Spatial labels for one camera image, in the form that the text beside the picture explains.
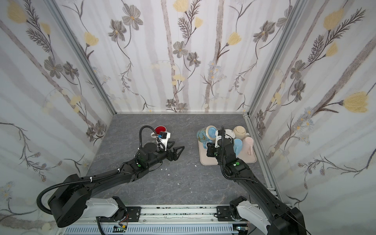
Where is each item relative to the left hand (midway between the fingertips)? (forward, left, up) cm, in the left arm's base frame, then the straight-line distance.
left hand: (177, 142), depth 78 cm
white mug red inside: (+21, +15, -15) cm, 29 cm away
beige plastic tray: (-1, -17, -21) cm, 27 cm away
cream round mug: (+15, -42, -12) cm, 46 cm away
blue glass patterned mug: (+2, -15, +4) cm, 16 cm away
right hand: (+1, -16, 0) cm, 16 cm away
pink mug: (+2, -46, -18) cm, 50 cm away
